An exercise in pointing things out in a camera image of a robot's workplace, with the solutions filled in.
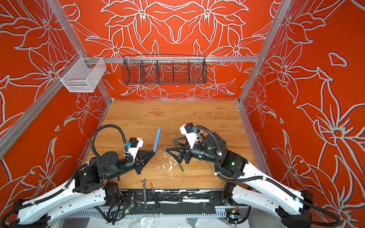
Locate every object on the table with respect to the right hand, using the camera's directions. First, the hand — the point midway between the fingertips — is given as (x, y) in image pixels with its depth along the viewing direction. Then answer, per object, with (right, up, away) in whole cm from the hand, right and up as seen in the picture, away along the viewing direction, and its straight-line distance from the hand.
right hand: (169, 147), depth 56 cm
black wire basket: (-7, +45, +43) cm, 63 cm away
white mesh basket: (-61, +40, +38) cm, 82 cm away
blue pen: (-5, +2, +3) cm, 7 cm away
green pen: (+5, -18, +28) cm, 34 cm away
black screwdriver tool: (-9, -31, +18) cm, 37 cm away
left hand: (-7, -4, +5) cm, 9 cm away
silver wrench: (-13, -34, +14) cm, 39 cm away
